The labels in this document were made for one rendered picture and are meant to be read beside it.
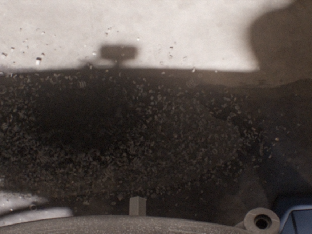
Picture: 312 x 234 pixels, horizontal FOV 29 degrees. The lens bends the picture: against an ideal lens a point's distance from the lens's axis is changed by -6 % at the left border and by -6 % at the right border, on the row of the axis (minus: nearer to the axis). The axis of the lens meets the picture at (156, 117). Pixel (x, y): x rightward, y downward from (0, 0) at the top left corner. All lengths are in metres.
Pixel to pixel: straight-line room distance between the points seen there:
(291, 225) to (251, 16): 0.43
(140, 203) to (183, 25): 0.22
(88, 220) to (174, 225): 0.08
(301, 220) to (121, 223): 0.52
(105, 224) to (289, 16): 0.35
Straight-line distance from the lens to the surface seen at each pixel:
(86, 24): 0.75
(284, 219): 1.09
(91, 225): 0.58
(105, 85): 0.81
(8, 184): 0.96
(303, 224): 1.06
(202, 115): 0.86
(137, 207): 0.76
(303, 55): 0.82
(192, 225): 0.59
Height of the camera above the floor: 0.59
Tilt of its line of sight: 44 degrees down
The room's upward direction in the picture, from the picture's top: 173 degrees clockwise
